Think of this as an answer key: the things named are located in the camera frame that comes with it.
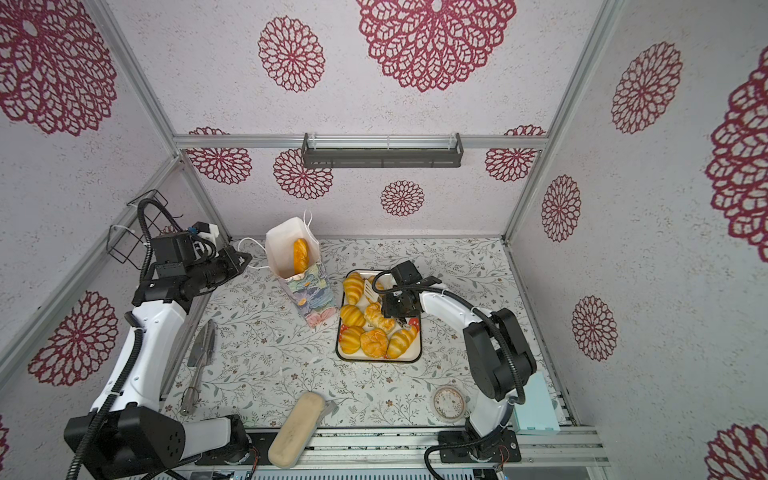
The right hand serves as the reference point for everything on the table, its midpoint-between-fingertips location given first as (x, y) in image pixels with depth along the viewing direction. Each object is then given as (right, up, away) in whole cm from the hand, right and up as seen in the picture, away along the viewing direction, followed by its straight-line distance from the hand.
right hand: (389, 305), depth 92 cm
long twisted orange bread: (-28, +15, +1) cm, 31 cm away
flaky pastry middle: (-5, -3, +2) cm, 6 cm away
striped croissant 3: (-11, -9, -4) cm, 15 cm away
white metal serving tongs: (-5, +5, -5) cm, 8 cm away
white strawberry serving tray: (-7, -8, -2) cm, 11 cm away
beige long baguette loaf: (-23, -29, -19) cm, 41 cm away
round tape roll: (+16, -25, -11) cm, 32 cm away
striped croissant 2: (-12, -3, +1) cm, 12 cm away
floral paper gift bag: (-23, +5, -9) cm, 25 cm away
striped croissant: (-12, +6, +8) cm, 15 cm away
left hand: (-36, +13, -15) cm, 41 cm away
